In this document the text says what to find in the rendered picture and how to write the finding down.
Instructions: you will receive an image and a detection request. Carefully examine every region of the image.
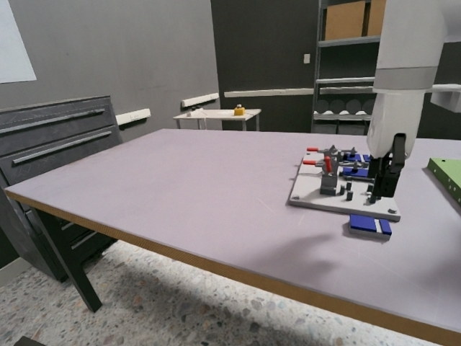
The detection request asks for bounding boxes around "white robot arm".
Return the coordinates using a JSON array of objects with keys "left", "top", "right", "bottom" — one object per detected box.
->
[{"left": 373, "top": 0, "right": 461, "bottom": 112}]

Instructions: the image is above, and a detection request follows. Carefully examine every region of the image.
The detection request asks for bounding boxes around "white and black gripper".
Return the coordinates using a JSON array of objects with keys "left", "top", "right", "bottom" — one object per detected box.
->
[{"left": 367, "top": 87, "right": 426, "bottom": 198}]

